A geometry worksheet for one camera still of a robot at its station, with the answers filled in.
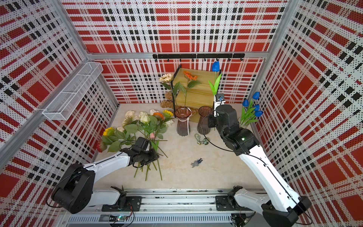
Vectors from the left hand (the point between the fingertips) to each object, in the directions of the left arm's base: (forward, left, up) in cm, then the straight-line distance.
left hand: (159, 157), depth 89 cm
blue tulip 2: (+14, -58, +26) cm, 65 cm away
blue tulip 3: (+21, -52, +27) cm, 62 cm away
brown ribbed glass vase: (+20, -29, +4) cm, 35 cm away
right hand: (+8, -33, +35) cm, 49 cm away
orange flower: (+31, +4, +4) cm, 32 cm away
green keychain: (+12, -31, -1) cm, 33 cm away
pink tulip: (+14, +7, +2) cm, 16 cm away
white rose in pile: (+29, +15, +4) cm, 33 cm away
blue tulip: (+17, -58, +27) cm, 66 cm away
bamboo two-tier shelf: (+29, -22, +32) cm, 49 cm away
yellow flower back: (+31, -3, +6) cm, 32 cm away
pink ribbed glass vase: (+18, -16, +11) cm, 26 cm away
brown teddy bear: (+43, -2, +7) cm, 44 cm away
